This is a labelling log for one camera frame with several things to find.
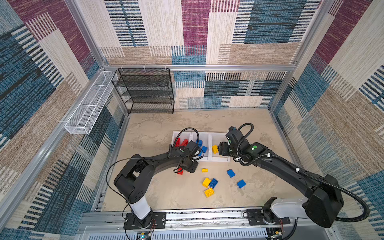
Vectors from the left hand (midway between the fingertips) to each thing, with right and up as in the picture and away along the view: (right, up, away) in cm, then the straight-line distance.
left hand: (193, 165), depth 90 cm
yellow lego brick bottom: (+7, -7, -7) cm, 13 cm away
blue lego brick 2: (+27, -9, -5) cm, 29 cm away
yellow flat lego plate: (+9, -12, -8) cm, 17 cm away
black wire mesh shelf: (-35, +49, +21) cm, 64 cm away
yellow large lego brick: (+13, +10, +1) cm, 16 cm away
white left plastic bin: (-2, +17, +7) cm, 19 cm away
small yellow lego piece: (+7, -3, -1) cm, 8 cm away
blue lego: (+7, +9, +8) cm, 14 cm away
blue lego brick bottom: (+11, -8, -5) cm, 15 cm away
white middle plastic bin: (+8, +15, +14) cm, 22 cm away
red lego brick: (-7, -4, -1) cm, 8 cm away
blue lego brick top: (+5, +12, +9) cm, 16 cm away
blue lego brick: (+22, -4, -1) cm, 22 cm away
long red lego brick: (-10, +11, +11) cm, 19 cm away
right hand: (+16, +11, -8) cm, 21 cm away
